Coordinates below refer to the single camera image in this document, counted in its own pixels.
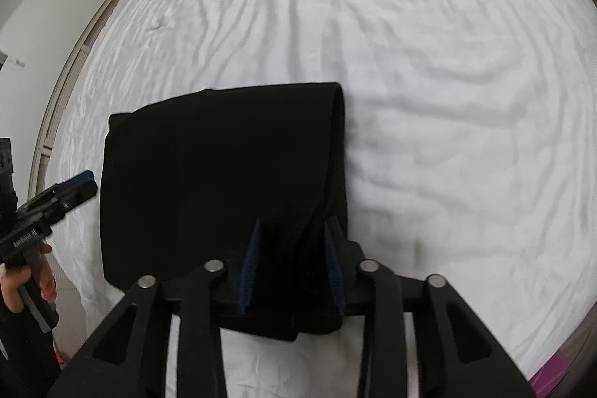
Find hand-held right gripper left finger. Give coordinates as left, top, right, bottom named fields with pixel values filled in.
left=47, top=218, right=266, bottom=398

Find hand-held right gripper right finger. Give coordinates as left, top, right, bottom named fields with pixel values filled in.
left=323, top=216, right=537, bottom=398

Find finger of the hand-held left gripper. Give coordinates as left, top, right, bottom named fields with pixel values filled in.
left=16, top=169, right=99, bottom=231

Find black pants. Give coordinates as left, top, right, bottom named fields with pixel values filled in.
left=99, top=82, right=350, bottom=343

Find person's left hand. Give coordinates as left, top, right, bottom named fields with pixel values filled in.
left=0, top=242, right=59, bottom=315

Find person's dark clothing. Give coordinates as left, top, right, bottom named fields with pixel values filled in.
left=0, top=309, right=63, bottom=398

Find white bed duvet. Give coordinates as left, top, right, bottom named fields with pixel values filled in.
left=28, top=0, right=597, bottom=398

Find magenta mat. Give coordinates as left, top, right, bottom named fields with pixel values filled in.
left=527, top=354, right=575, bottom=398

